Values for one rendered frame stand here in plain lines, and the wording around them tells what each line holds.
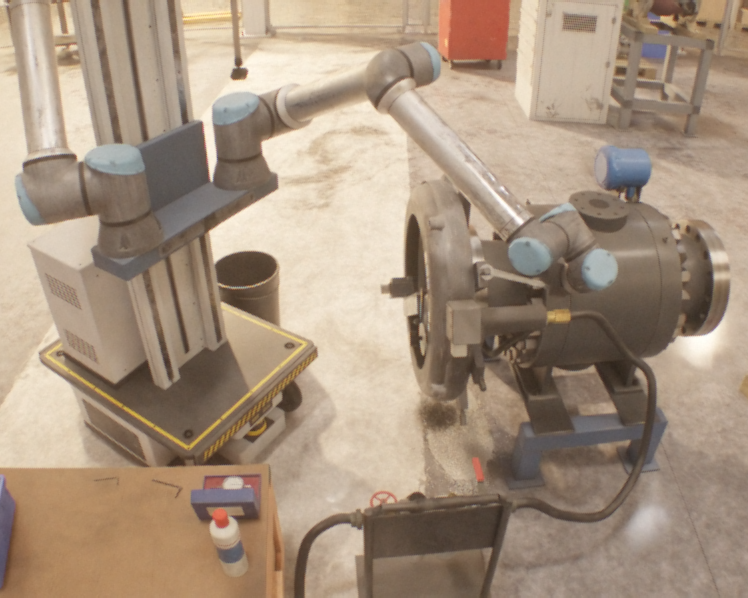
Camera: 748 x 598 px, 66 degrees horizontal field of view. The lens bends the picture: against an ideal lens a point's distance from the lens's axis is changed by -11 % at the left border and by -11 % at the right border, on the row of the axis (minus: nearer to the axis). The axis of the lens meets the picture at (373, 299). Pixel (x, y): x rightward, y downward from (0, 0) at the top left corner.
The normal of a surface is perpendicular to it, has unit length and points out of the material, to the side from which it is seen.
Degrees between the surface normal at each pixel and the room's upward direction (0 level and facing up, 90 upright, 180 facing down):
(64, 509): 0
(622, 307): 72
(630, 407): 0
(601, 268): 54
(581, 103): 90
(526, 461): 90
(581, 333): 89
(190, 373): 0
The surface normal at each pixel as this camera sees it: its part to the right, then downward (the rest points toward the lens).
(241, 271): 0.32, 0.51
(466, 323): 0.08, 0.22
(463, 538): 0.09, 0.58
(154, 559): 0.00, -0.82
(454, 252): 0.04, -0.26
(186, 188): 0.84, 0.31
